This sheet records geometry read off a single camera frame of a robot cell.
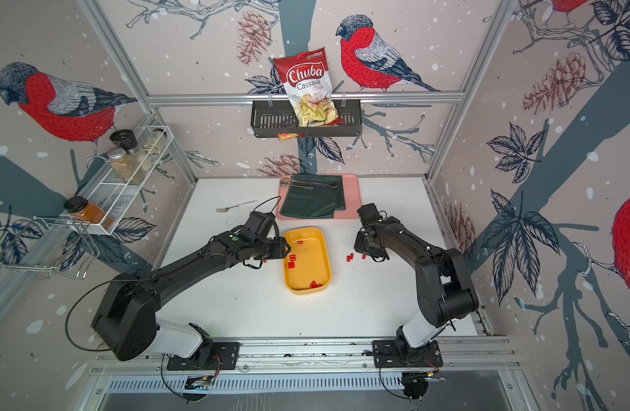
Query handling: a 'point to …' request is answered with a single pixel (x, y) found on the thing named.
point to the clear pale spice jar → (154, 142)
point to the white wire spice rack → (115, 189)
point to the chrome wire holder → (63, 247)
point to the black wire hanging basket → (275, 119)
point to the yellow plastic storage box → (306, 270)
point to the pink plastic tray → (353, 201)
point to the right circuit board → (416, 384)
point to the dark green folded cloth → (319, 203)
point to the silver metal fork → (222, 210)
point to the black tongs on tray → (296, 183)
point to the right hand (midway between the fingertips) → (361, 246)
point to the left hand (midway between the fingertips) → (290, 245)
